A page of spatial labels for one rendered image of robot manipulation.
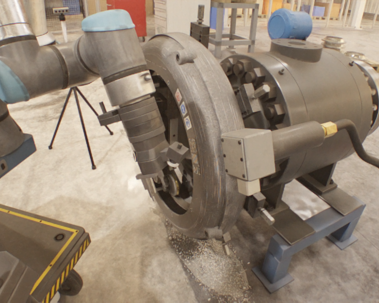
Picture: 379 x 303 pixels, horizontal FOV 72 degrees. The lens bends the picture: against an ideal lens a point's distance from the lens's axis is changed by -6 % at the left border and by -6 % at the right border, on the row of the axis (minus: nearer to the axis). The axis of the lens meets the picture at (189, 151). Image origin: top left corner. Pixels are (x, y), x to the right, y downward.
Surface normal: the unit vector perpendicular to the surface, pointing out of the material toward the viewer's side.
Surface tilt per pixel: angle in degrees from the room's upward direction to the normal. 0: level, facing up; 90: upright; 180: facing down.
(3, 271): 25
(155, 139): 75
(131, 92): 70
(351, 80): 44
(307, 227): 0
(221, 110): 51
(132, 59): 66
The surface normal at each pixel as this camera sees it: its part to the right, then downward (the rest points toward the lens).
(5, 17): 0.52, 0.13
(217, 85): 0.31, -0.32
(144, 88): 0.70, -0.01
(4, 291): 0.92, -0.26
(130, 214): 0.02, -0.85
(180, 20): 0.36, 0.50
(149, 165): -0.40, 0.37
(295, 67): 0.22, -0.57
